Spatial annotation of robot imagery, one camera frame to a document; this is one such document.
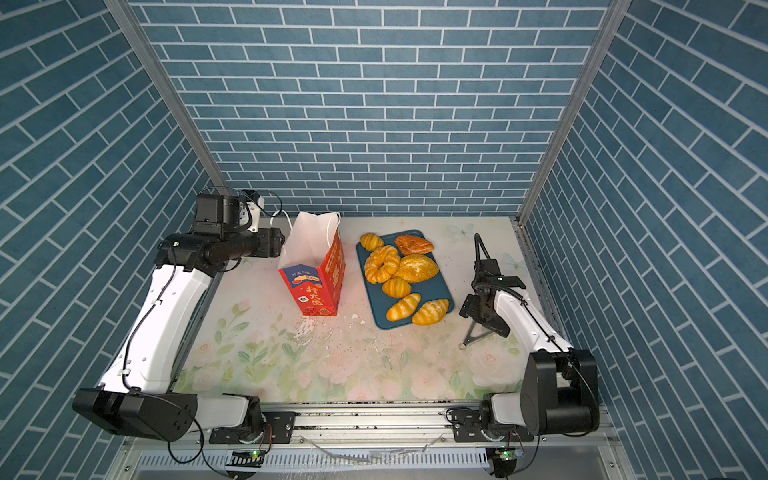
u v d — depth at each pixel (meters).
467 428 0.74
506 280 0.63
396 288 0.94
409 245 1.07
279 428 0.73
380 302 0.96
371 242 1.08
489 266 0.71
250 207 0.58
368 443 0.72
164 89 0.83
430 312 0.89
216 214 0.52
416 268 0.98
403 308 0.91
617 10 0.70
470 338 0.89
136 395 0.38
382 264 0.99
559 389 0.42
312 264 1.04
